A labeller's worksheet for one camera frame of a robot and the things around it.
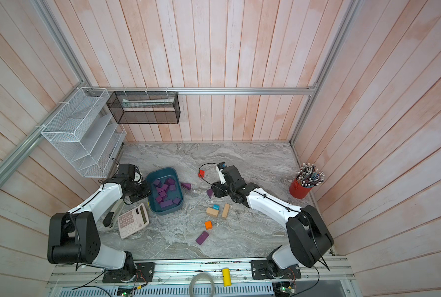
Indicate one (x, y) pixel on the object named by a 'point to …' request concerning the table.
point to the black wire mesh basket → (145, 107)
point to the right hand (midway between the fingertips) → (216, 184)
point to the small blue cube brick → (216, 206)
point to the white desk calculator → (132, 220)
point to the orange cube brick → (208, 225)
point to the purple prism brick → (210, 193)
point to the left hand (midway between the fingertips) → (152, 193)
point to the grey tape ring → (199, 275)
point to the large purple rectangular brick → (201, 238)
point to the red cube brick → (201, 174)
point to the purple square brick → (172, 187)
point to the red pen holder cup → (308, 177)
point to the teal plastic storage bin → (166, 195)
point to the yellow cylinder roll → (227, 277)
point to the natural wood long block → (225, 212)
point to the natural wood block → (212, 212)
